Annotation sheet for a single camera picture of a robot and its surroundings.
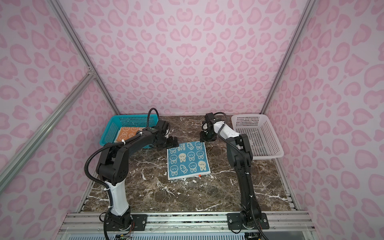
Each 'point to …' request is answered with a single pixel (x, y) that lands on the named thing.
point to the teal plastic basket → (110, 133)
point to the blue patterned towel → (188, 160)
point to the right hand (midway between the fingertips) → (204, 138)
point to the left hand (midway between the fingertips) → (174, 144)
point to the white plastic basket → (264, 141)
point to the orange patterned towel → (125, 132)
